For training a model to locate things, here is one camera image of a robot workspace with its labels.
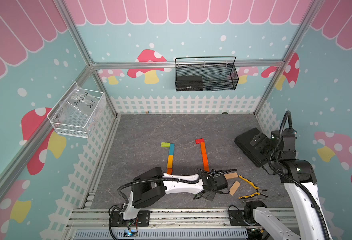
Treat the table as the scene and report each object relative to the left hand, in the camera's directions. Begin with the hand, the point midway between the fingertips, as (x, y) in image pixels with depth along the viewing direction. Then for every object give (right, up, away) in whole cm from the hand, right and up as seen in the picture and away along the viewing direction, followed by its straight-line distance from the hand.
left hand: (206, 195), depth 81 cm
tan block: (+16, +2, +2) cm, 16 cm away
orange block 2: (+2, +17, +13) cm, 21 cm away
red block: (-1, +28, +23) cm, 36 cm away
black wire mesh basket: (+2, +71, +13) cm, 73 cm away
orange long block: (-20, +11, +9) cm, 24 cm away
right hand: (+23, +31, -13) cm, 41 cm away
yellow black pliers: (+29, +1, 0) cm, 29 cm away
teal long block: (-20, +23, +19) cm, 35 cm away
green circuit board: (-40, -15, -8) cm, 43 cm away
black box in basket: (-8, +67, +19) cm, 70 cm away
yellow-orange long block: (-21, +15, +13) cm, 29 cm away
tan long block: (+16, +8, +7) cm, 19 cm away
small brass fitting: (-42, +50, +44) cm, 78 cm away
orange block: (+1, +23, +19) cm, 30 cm away
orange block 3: (+2, +12, +11) cm, 16 cm away
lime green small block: (-24, +25, +21) cm, 41 cm away
